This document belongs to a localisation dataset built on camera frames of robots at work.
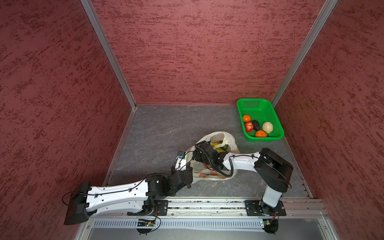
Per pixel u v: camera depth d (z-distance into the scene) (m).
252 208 0.74
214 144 0.81
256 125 1.03
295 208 0.76
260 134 0.98
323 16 0.74
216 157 0.69
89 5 0.70
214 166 0.67
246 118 1.08
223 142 0.75
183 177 0.55
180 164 0.63
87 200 0.43
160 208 0.74
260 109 1.17
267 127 1.01
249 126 1.00
